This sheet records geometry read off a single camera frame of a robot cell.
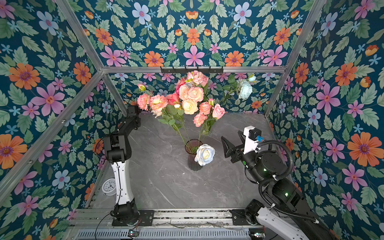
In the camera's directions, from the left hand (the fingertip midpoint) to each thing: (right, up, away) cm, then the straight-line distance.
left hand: (131, 120), depth 108 cm
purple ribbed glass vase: (+47, -16, -29) cm, 57 cm away
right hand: (+65, -7, -52) cm, 84 cm away
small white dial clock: (+2, -38, -28) cm, 47 cm away
